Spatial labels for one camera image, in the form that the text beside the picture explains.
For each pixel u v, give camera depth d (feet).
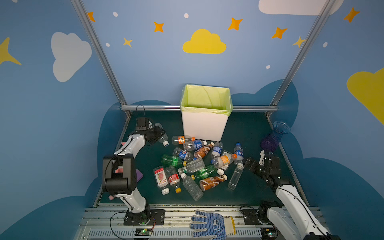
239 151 3.11
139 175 2.85
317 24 2.46
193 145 3.15
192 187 2.59
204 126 3.13
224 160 2.81
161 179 2.70
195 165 2.85
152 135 2.74
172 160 3.02
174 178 2.69
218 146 3.26
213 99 3.31
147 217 2.21
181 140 3.23
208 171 2.83
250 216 2.44
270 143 3.32
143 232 2.31
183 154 3.04
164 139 2.94
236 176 2.69
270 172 2.10
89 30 2.50
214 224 2.35
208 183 2.63
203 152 3.05
